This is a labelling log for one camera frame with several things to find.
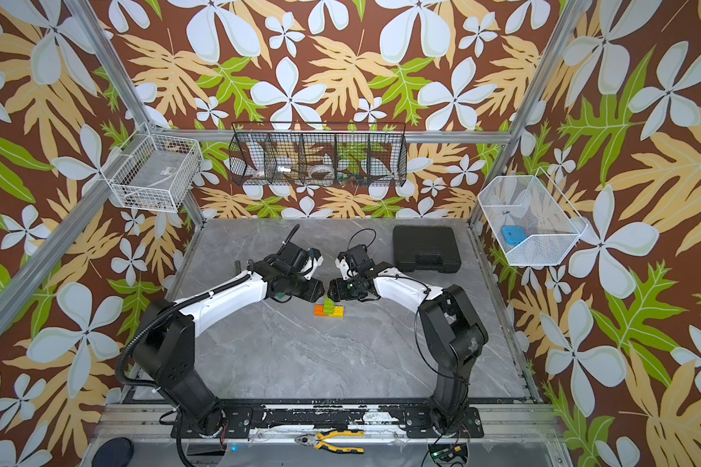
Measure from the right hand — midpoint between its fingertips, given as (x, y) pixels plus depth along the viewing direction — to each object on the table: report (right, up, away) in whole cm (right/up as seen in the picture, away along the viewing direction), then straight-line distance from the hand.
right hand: (334, 292), depth 92 cm
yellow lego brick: (+1, -7, +1) cm, 7 cm away
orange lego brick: (-5, -7, +1) cm, 9 cm away
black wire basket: (-6, +46, +6) cm, 47 cm away
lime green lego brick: (-2, -5, +1) cm, 5 cm away
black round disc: (-51, -35, -24) cm, 66 cm away
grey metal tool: (-36, +7, +13) cm, 39 cm away
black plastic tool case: (+35, +14, +20) cm, 43 cm away
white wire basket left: (-54, +37, -6) cm, 66 cm away
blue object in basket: (+51, +18, -12) cm, 55 cm away
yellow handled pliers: (-4, -34, -21) cm, 40 cm away
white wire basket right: (+58, +22, -9) cm, 63 cm away
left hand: (-4, +2, -3) cm, 6 cm away
